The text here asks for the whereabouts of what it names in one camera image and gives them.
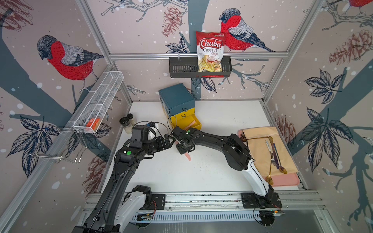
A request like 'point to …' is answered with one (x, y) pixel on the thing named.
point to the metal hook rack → (82, 144)
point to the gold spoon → (281, 169)
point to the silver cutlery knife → (272, 159)
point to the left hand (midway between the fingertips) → (171, 138)
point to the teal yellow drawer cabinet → (178, 104)
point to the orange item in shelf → (93, 123)
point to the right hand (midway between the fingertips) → (181, 149)
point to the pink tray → (290, 179)
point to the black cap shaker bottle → (125, 122)
